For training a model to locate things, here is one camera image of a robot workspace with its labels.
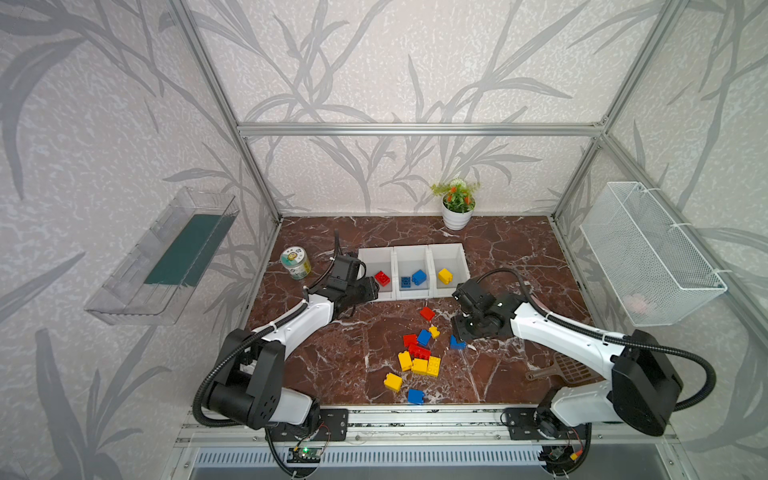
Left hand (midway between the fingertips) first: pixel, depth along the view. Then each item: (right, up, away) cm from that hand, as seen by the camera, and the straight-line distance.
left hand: (378, 278), depth 90 cm
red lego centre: (+12, -20, -6) cm, 24 cm away
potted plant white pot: (+27, +25, +15) cm, 40 cm away
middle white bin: (+9, +5, +14) cm, 18 cm away
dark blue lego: (+9, -3, +9) cm, 13 cm away
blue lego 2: (+24, -20, -2) cm, 31 cm away
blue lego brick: (+13, -1, +9) cm, 16 cm away
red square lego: (+15, -12, +4) cm, 20 cm away
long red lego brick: (+1, -1, +10) cm, 10 cm away
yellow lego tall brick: (+8, -22, -7) cm, 25 cm away
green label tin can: (-28, +5, +7) cm, 29 cm away
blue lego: (+11, -30, -11) cm, 34 cm away
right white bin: (+23, +2, +12) cm, 26 cm away
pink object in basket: (+65, -4, -17) cm, 67 cm away
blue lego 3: (+14, -17, -2) cm, 22 cm away
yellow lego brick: (+22, 0, +9) cm, 24 cm away
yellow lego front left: (+5, -26, -11) cm, 29 cm away
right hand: (+24, -12, -5) cm, 27 cm away
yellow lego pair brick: (+15, -23, -9) cm, 29 cm away
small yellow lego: (+17, -16, -1) cm, 23 cm away
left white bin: (-1, +3, +12) cm, 13 cm away
